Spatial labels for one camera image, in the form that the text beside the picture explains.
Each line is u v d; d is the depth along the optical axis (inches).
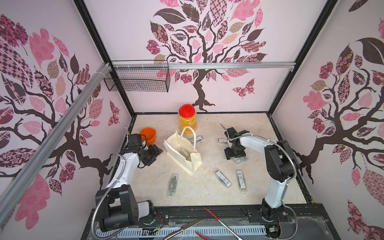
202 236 26.5
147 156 28.2
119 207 16.1
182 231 27.4
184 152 37.3
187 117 39.3
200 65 37.3
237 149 31.1
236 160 36.2
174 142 38.0
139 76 37.3
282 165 19.8
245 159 36.5
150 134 40.8
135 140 26.2
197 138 40.7
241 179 33.4
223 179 33.0
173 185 32.3
